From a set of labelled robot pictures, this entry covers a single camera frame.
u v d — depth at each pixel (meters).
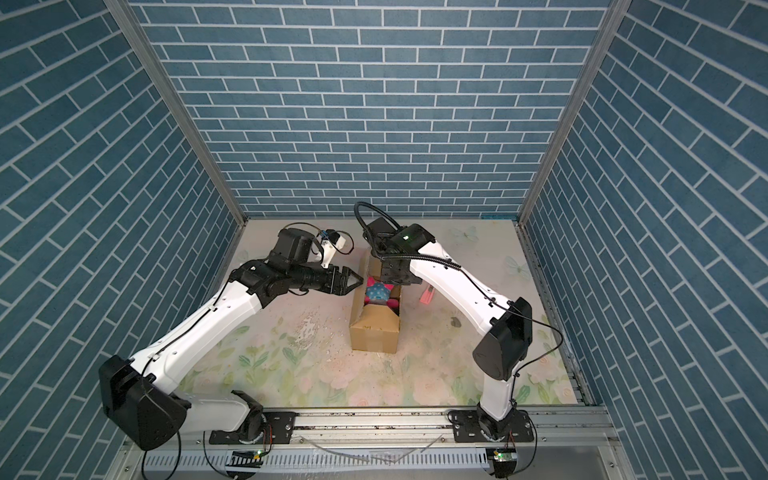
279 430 0.74
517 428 0.73
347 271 0.67
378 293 0.91
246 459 0.72
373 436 0.74
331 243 0.67
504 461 0.74
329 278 0.66
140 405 0.43
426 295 0.98
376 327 0.74
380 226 0.62
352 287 0.69
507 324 0.46
